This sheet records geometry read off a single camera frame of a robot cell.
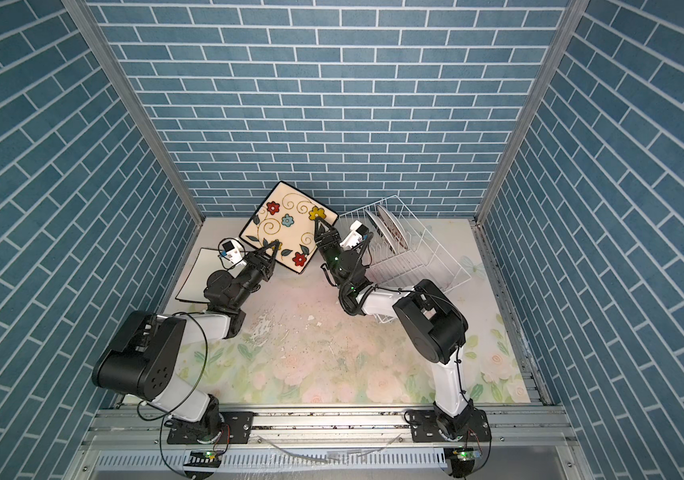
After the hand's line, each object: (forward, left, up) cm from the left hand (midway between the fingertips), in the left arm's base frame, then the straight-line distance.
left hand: (281, 245), depth 81 cm
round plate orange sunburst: (+15, -34, -9) cm, 38 cm away
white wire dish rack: (+14, -38, -22) cm, 46 cm away
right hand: (+5, -8, +5) cm, 11 cm away
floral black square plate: (+9, -1, +3) cm, 9 cm away
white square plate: (+14, +33, -25) cm, 44 cm away
